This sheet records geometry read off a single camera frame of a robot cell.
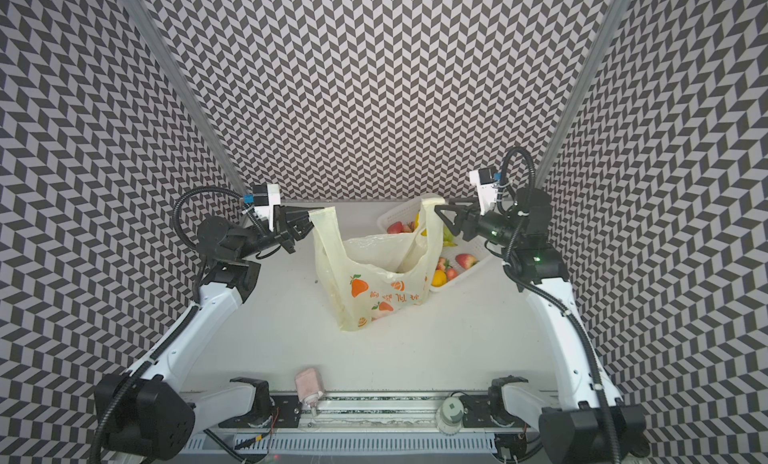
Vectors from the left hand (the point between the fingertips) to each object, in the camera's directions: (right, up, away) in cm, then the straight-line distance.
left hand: (326, 213), depth 62 cm
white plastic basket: (+20, 0, +43) cm, 48 cm away
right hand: (+25, 0, +4) cm, 25 cm away
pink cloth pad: (-7, -41, +9) cm, 42 cm away
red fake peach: (+14, -3, +38) cm, 41 cm away
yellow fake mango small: (+27, -19, +30) cm, 45 cm away
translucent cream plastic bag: (+10, -15, +7) cm, 19 cm away
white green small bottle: (+26, -44, +2) cm, 51 cm away
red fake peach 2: (+32, -18, +32) cm, 48 cm away
